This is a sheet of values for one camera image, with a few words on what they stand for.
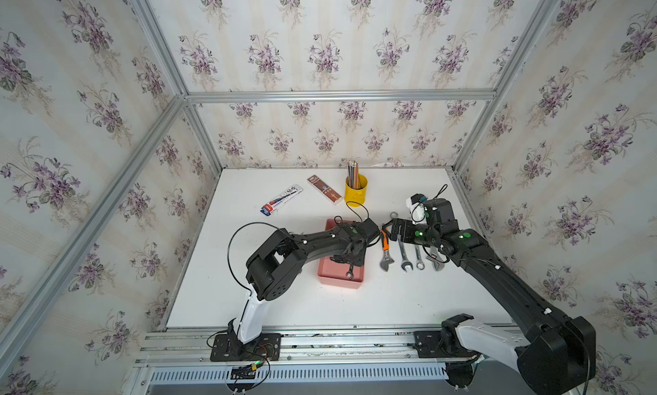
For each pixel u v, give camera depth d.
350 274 0.87
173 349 0.75
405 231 0.70
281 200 1.07
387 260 0.90
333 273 0.88
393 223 0.71
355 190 1.01
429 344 0.76
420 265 0.90
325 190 1.11
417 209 0.70
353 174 1.01
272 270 0.50
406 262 0.91
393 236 0.71
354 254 0.67
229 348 0.64
